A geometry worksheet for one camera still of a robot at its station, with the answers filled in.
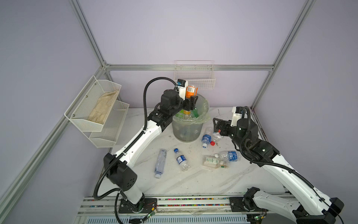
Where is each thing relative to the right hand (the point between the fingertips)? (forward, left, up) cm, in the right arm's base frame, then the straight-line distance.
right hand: (217, 121), depth 69 cm
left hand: (+13, +13, +6) cm, 19 cm away
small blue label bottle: (-8, +19, -27) cm, 34 cm away
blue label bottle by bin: (+8, +1, -28) cm, 29 cm away
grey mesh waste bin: (+7, +15, -19) cm, 25 cm away
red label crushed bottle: (+12, -7, -32) cm, 35 cm away
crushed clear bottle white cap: (-8, +33, -32) cm, 46 cm away
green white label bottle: (-9, -2, -28) cm, 29 cm away
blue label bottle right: (-5, -10, -29) cm, 31 cm away
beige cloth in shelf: (+10, +64, -2) cm, 65 cm away
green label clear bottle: (+19, +16, -15) cm, 29 cm away
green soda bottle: (+24, +8, -19) cm, 31 cm away
